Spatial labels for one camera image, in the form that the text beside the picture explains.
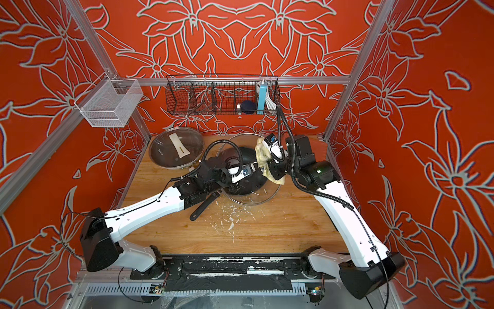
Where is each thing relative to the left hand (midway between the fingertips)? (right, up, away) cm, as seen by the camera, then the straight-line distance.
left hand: (244, 165), depth 74 cm
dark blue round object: (+2, +28, +21) cm, 35 cm away
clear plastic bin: (-64, +28, +15) cm, 71 cm away
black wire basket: (-12, +36, +26) cm, 46 cm away
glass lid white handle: (-33, +7, +22) cm, 40 cm away
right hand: (+8, +3, -4) cm, 9 cm away
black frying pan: (-2, +3, +25) cm, 25 cm away
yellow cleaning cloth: (+7, +4, -6) cm, 10 cm away
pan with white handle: (-43, +5, +25) cm, 51 cm away
